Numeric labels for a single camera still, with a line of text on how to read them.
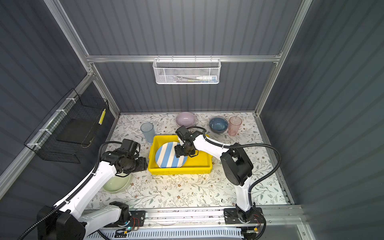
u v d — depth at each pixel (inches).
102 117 32.6
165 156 36.0
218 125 43.2
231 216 28.8
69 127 28.3
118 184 30.8
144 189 32.5
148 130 35.9
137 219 28.4
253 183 21.5
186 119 44.0
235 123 39.2
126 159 23.1
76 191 17.0
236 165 20.1
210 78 35.1
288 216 29.9
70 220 14.9
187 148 29.8
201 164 35.7
